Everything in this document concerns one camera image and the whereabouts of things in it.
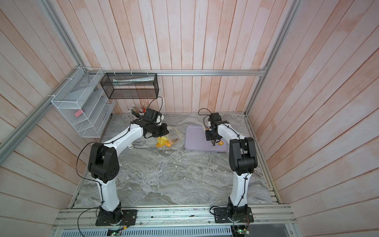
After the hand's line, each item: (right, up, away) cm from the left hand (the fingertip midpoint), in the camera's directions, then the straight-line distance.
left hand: (169, 133), depth 92 cm
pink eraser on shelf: (-51, +12, -9) cm, 53 cm away
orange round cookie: (+2, -6, +5) cm, 8 cm away
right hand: (+28, -2, +9) cm, 30 cm away
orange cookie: (+33, -6, 0) cm, 34 cm away
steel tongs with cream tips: (+28, -6, +1) cm, 29 cm away
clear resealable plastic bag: (+2, -5, +8) cm, 10 cm away
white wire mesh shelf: (-48, +19, -11) cm, 53 cm away
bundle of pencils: (-27, +15, +14) cm, 34 cm away
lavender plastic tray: (+18, -5, +16) cm, 24 cm away
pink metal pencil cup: (-22, +11, +9) cm, 26 cm away
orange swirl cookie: (-5, -6, +5) cm, 9 cm away
